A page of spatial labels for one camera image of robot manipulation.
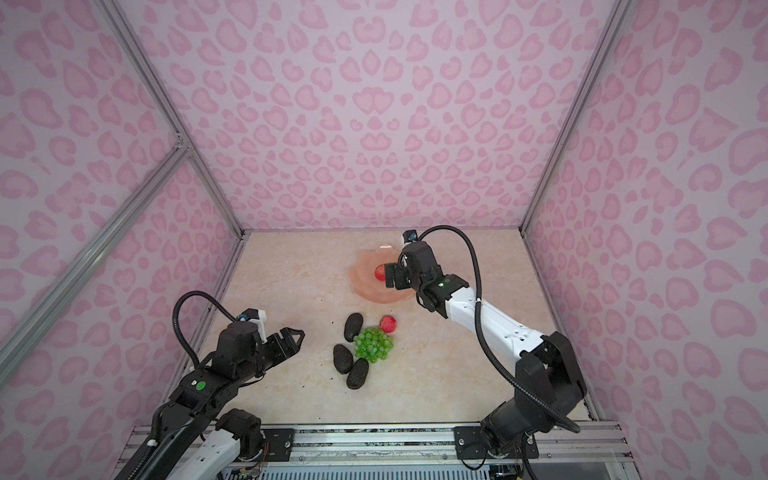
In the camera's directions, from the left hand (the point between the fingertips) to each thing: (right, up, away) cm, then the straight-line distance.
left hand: (295, 334), depth 76 cm
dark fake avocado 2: (+11, -8, +7) cm, 15 cm away
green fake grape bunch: (+19, -5, +8) cm, 21 cm away
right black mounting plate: (+44, -26, -3) cm, 51 cm away
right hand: (+27, +18, +7) cm, 33 cm away
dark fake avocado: (+13, -1, +14) cm, 19 cm away
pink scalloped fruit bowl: (+15, +11, +29) cm, 34 cm away
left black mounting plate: (-3, -25, -4) cm, 26 cm away
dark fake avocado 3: (+15, -12, +4) cm, 20 cm away
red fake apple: (+23, 0, +14) cm, 27 cm away
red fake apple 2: (+20, +14, +27) cm, 37 cm away
